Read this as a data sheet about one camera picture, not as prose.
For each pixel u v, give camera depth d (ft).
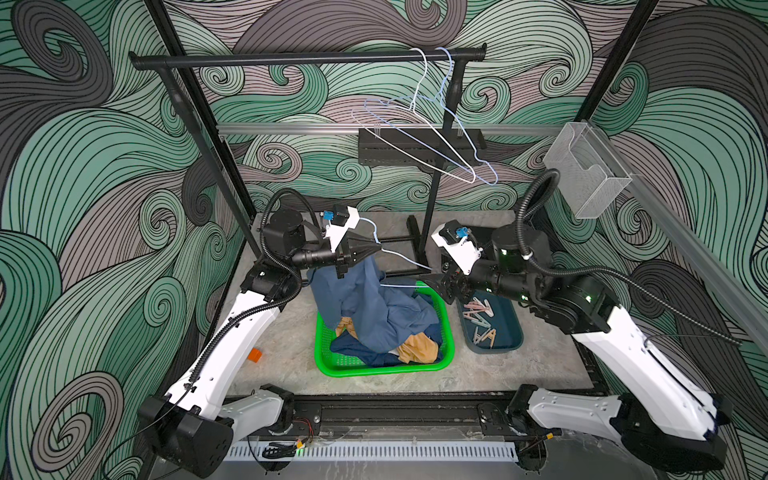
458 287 1.60
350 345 2.73
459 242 1.53
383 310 2.42
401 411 2.56
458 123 3.12
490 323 2.90
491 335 2.86
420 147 2.34
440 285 1.61
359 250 1.99
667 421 1.22
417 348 2.55
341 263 1.79
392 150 2.43
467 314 2.95
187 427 1.18
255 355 2.67
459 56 1.82
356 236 1.94
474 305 3.03
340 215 1.67
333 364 2.70
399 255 2.04
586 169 2.56
